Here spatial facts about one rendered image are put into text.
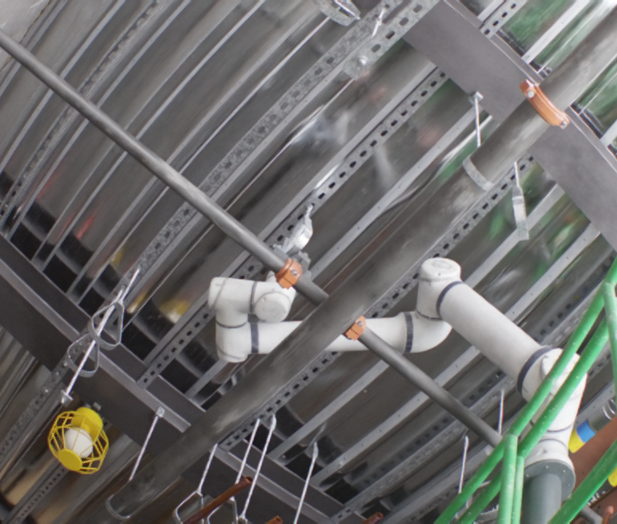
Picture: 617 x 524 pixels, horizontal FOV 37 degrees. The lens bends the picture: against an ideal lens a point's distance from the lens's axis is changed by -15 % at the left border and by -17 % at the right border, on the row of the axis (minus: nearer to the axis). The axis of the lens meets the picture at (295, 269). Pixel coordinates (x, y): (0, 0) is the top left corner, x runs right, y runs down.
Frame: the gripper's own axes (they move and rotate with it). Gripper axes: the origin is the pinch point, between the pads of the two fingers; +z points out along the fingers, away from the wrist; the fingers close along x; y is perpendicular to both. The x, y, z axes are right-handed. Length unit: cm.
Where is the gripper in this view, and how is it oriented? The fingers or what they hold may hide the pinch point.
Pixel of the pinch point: (293, 252)
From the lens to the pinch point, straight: 310.9
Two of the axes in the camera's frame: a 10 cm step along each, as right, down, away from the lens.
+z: 1.7, -4.7, 8.7
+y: -6.3, 6.3, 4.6
